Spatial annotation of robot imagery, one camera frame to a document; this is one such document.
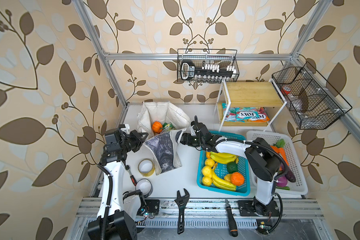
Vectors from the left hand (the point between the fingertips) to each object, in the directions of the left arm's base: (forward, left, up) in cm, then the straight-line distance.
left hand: (148, 132), depth 75 cm
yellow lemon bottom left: (-17, -31, -19) cm, 40 cm away
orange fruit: (-17, -46, -13) cm, 51 cm away
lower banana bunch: (-18, -38, -19) cm, 46 cm away
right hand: (+4, -16, -15) cm, 22 cm away
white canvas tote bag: (+18, -3, -13) cm, 22 cm away
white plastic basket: (-19, -77, -16) cm, 81 cm away
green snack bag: (+15, -7, -15) cm, 22 cm away
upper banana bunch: (-4, -42, -19) cm, 46 cm away
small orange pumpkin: (+12, -1, -11) cm, 17 cm away
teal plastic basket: (-21, -49, -19) cm, 57 cm away
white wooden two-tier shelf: (+13, -51, +9) cm, 53 cm away
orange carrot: (+4, -76, -19) cm, 79 cm away
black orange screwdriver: (-36, -42, -21) cm, 59 cm away
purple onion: (-16, -71, -18) cm, 75 cm away
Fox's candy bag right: (+18, -65, -5) cm, 68 cm away
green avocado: (-9, -45, -18) cm, 50 cm away
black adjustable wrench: (-26, -18, -22) cm, 39 cm away
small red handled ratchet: (-15, +11, -24) cm, 30 cm away
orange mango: (-2, -33, -19) cm, 38 cm away
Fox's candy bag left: (+18, -46, -4) cm, 50 cm away
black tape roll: (-20, +2, -25) cm, 32 cm away
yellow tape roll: (-13, +1, -24) cm, 27 cm away
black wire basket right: (+12, -82, +11) cm, 84 cm away
